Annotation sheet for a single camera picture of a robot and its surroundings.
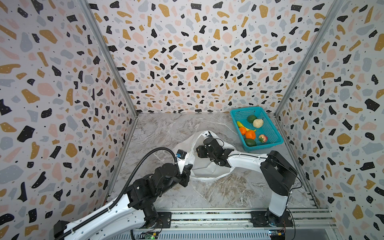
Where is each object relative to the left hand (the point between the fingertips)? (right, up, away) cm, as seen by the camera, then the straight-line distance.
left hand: (193, 165), depth 67 cm
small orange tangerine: (+33, +15, +39) cm, 53 cm away
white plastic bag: (+4, -8, +23) cm, 24 cm away
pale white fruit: (+45, +20, +42) cm, 65 cm away
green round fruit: (+42, +24, +48) cm, 68 cm away
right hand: (+1, +5, +22) cm, 23 cm away
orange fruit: (+37, +12, +35) cm, 52 cm away
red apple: (+46, +10, +36) cm, 59 cm away
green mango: (+36, +7, +32) cm, 49 cm away
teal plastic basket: (+43, +16, +43) cm, 63 cm away
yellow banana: (+33, +19, +45) cm, 59 cm away
